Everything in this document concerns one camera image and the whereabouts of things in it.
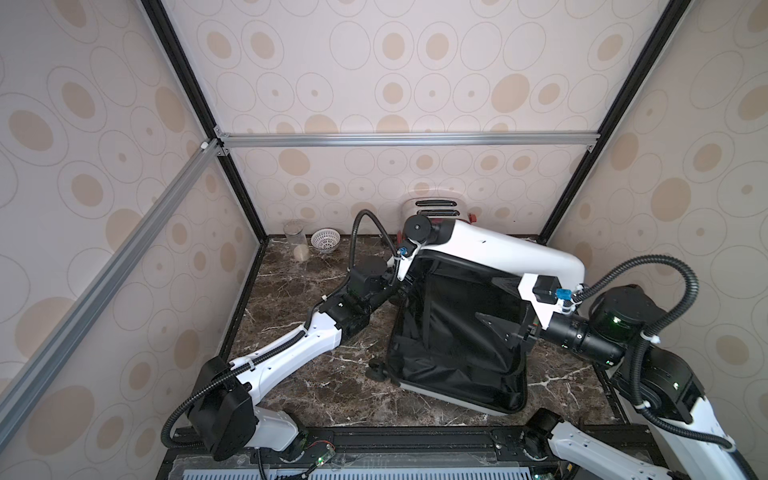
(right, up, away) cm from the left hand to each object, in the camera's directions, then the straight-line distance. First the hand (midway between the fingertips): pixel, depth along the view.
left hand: (422, 257), depth 72 cm
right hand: (+11, -7, -19) cm, 23 cm away
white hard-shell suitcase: (+5, -26, +11) cm, 28 cm away
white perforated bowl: (-33, +8, +45) cm, 56 cm away
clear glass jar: (-41, +10, +31) cm, 52 cm away
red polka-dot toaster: (+10, +17, +33) cm, 39 cm away
